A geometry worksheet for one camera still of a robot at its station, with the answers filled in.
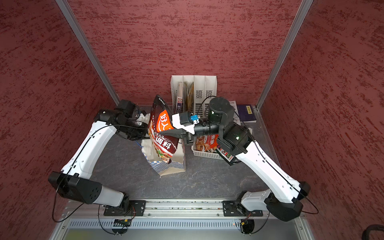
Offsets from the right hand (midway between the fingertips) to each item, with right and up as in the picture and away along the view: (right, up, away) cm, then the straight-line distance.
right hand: (161, 132), depth 47 cm
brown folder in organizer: (+6, +19, +51) cm, 54 cm away
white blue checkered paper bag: (+3, -15, +16) cm, 22 cm away
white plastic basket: (+22, -17, +41) cm, 50 cm away
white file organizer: (+18, +28, +64) cm, 72 cm away
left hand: (-12, -6, +26) cm, 29 cm away
